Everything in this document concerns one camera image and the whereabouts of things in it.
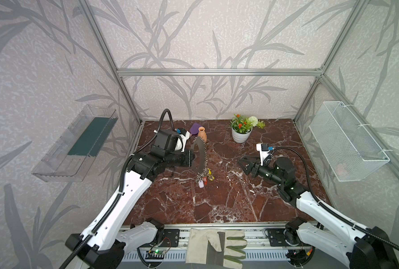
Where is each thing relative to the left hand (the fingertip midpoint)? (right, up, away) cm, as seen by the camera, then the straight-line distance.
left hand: (198, 151), depth 68 cm
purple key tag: (+1, -16, +7) cm, 17 cm away
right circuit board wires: (+44, -47, +4) cm, 65 cm away
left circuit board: (-19, -46, +4) cm, 50 cm away
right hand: (+19, -2, +7) cm, 21 cm away
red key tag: (+3, -15, +10) cm, 18 cm away
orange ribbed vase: (0, +8, +33) cm, 34 cm away
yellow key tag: (+6, -14, +11) cm, 19 cm away
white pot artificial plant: (+24, +12, +30) cm, 40 cm away
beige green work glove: (+6, -41, +2) cm, 41 cm away
